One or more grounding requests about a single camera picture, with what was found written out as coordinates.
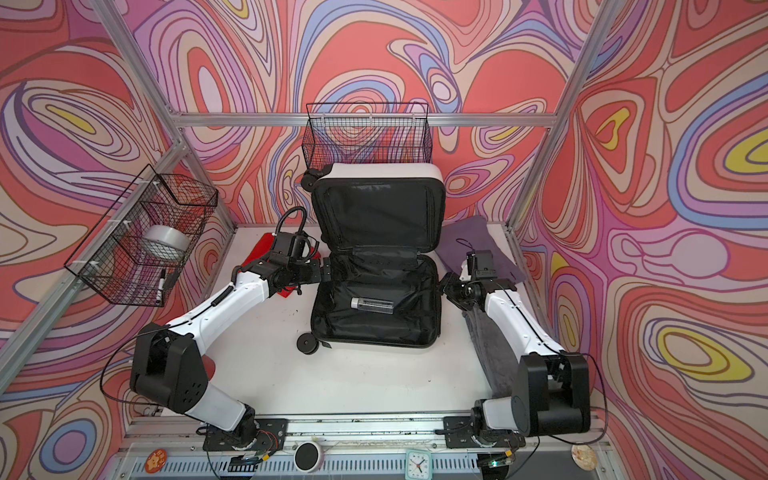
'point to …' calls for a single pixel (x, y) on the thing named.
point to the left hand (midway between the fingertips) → (326, 268)
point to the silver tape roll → (167, 241)
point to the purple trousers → (476, 231)
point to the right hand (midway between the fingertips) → (443, 296)
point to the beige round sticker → (584, 457)
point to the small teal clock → (418, 464)
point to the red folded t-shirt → (261, 252)
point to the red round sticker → (156, 460)
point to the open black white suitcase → (381, 226)
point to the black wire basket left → (142, 245)
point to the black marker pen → (161, 286)
